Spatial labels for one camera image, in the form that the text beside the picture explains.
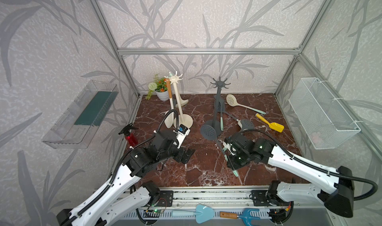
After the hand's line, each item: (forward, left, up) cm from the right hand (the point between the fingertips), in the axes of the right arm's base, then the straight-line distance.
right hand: (226, 165), depth 73 cm
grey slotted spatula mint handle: (+46, -2, -8) cm, 47 cm away
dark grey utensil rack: (+30, +3, -7) cm, 31 cm away
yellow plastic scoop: (+30, -38, -12) cm, 50 cm away
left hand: (+5, +18, +10) cm, 22 cm away
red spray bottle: (+17, +54, -3) cm, 57 cm away
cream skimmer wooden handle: (+27, +31, +4) cm, 41 cm away
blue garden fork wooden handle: (-20, -8, -10) cm, 24 cm away
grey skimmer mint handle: (+18, +8, +1) cm, 19 cm away
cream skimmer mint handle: (+53, -12, -11) cm, 55 cm away
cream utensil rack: (+35, +23, -11) cm, 44 cm away
